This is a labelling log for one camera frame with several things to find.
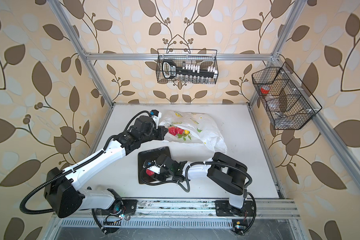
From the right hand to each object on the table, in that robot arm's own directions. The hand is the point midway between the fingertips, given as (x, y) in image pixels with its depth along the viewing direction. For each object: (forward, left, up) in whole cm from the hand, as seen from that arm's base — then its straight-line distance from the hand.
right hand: (153, 171), depth 83 cm
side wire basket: (+21, -71, +30) cm, 80 cm away
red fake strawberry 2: (+27, -15, +1) cm, 31 cm away
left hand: (+15, -10, +20) cm, 27 cm away
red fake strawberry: (-2, +1, +4) cm, 4 cm away
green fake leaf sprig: (+24, -15, -2) cm, 29 cm away
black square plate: (+11, +3, -3) cm, 12 cm away
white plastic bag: (+22, -30, +9) cm, 38 cm away
